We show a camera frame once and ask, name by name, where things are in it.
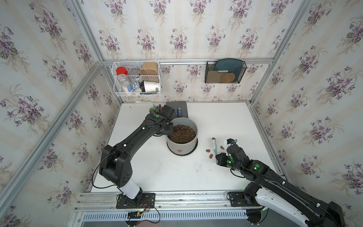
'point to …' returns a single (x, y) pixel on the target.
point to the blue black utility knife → (179, 112)
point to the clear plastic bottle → (124, 83)
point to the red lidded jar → (121, 70)
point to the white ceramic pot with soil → (184, 139)
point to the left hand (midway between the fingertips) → (171, 131)
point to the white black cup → (150, 86)
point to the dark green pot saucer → (187, 153)
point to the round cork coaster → (228, 77)
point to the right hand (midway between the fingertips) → (216, 156)
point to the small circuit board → (134, 214)
